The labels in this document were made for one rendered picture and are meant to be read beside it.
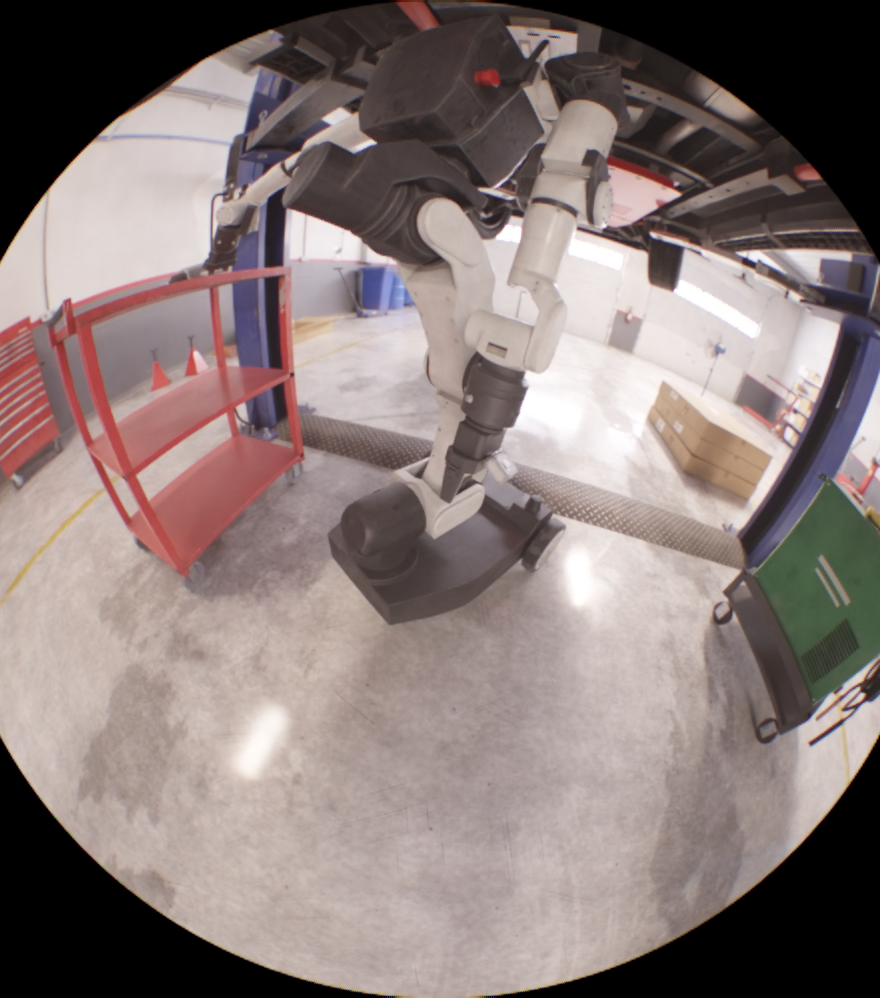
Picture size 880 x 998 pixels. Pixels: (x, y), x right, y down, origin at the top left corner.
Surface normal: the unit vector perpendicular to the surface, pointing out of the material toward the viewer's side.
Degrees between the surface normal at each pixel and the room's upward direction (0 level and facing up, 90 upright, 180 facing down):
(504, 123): 104
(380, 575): 0
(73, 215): 90
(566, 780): 0
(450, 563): 0
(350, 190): 112
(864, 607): 86
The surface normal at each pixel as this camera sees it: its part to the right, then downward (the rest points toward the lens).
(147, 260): 0.95, 0.27
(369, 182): 0.49, 0.81
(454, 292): -0.70, 0.66
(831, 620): -0.98, -0.14
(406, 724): 0.11, -0.76
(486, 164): 0.48, 0.88
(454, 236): 0.69, 0.52
